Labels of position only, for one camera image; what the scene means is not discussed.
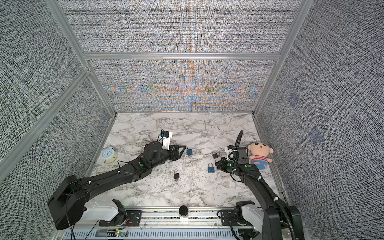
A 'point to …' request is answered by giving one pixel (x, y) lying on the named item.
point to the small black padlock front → (176, 175)
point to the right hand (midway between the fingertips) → (216, 162)
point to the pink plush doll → (259, 152)
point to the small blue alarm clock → (109, 154)
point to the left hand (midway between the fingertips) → (183, 147)
